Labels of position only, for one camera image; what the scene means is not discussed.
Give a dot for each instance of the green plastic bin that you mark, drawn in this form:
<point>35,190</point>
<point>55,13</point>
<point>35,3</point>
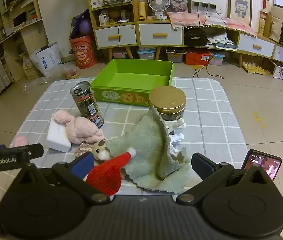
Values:
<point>131,90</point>

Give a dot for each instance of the green towel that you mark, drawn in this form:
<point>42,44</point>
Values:
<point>146,150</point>

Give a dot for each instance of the black drink can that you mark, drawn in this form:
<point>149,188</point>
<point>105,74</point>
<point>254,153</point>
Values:
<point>87,105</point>

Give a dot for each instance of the purple ball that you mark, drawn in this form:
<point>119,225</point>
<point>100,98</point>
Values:
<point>85,27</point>

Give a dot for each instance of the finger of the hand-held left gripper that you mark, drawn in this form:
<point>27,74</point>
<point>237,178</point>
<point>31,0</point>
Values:
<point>36,151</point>

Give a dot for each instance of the small white desk fan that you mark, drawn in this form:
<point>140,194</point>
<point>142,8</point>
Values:
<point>159,2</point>

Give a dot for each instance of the black bag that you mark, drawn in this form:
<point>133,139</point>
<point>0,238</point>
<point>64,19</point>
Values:
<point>195,37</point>

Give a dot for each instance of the pink plush rabbit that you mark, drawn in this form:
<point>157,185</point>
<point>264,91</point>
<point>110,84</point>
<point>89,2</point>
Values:
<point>81,130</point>

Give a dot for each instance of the red santa hat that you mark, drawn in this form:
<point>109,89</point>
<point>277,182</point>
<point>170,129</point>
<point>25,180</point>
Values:
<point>106,175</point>

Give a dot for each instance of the white cotton glove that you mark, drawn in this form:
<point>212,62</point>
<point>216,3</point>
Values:
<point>179,124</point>
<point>174,151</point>

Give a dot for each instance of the long wooden tv console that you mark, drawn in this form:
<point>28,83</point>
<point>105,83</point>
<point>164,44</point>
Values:
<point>234,36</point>

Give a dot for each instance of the white printed plastic bag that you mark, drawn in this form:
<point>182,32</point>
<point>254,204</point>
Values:
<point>46,60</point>

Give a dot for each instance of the white printed cardboard box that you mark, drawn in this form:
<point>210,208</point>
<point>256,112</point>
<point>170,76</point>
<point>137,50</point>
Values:
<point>280,71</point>

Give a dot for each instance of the clear storage box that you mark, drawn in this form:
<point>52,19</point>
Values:
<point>175,56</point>
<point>146,53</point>
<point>217,59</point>

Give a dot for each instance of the black smartphone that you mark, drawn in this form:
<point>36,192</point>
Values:
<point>261,165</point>

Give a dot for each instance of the yellow roll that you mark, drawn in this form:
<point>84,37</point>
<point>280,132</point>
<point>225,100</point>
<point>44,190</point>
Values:
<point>142,10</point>

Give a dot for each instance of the tall wooden bookshelf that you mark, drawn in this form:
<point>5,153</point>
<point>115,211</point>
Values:
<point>31,37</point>

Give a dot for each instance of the white foam block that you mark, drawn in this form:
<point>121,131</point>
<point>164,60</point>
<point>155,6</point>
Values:
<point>56,140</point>

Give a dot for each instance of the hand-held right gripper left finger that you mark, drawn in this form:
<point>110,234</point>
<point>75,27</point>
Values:
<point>84,165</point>

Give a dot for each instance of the glass jar gold lid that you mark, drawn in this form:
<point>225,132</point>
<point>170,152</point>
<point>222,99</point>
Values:
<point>166,100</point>

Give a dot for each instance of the pink fringed cloth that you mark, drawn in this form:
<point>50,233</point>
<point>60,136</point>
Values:
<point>186,20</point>

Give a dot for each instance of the milk carton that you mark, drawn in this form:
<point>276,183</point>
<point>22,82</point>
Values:
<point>103,19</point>

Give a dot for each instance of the wooden shelf cabinet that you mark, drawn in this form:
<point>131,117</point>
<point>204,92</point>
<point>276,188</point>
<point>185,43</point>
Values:
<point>134,12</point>

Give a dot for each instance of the framed cartoon drawing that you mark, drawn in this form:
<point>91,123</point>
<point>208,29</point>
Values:
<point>240,5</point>

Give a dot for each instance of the egg tray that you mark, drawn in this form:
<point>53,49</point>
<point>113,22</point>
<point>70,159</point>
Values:
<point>254,68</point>

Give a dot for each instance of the red printed bucket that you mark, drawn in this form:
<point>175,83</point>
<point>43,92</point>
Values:
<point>82,52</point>

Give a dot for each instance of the framed cat picture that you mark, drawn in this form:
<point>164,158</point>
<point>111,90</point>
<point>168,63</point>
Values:
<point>179,0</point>

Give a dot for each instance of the orange storage box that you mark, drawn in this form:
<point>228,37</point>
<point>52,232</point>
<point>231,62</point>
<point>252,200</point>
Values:
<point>196,58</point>

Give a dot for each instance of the white carton box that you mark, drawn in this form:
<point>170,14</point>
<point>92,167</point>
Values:
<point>96,0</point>

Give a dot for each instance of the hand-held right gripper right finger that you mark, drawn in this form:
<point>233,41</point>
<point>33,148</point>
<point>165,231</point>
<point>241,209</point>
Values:
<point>201,167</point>

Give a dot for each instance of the small pink plush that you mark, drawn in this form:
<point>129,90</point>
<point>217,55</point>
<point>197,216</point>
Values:
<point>20,141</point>

